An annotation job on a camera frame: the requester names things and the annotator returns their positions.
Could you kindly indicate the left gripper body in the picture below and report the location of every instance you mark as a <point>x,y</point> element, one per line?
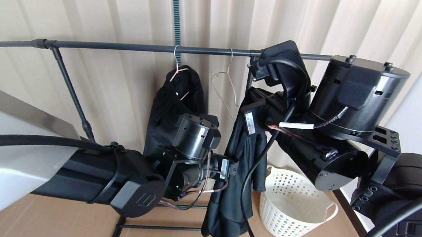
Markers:
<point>200,176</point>

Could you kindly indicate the white laundry basket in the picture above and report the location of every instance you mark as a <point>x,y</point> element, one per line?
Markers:
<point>293,211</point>

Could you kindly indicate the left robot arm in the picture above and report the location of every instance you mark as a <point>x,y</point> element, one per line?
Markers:
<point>83,173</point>

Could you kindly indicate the black shorts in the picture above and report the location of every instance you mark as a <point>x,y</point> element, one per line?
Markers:
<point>167,108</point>

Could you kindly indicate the black garment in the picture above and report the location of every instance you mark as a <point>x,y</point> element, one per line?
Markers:
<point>227,207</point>

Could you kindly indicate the black clothes rack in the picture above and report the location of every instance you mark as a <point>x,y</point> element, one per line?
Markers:
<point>109,46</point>

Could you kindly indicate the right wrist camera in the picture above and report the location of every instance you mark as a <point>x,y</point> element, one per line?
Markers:
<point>284,53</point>

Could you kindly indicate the pink clothes hanger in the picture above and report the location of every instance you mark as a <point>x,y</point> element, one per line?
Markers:
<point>179,71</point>
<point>231,86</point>

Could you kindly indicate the window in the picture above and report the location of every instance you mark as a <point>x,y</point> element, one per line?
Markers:
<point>176,13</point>

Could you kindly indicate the beige curtain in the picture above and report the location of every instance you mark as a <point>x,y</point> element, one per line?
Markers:
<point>348,24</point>
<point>38,5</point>

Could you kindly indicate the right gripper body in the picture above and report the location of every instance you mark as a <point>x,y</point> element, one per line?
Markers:
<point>321,165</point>

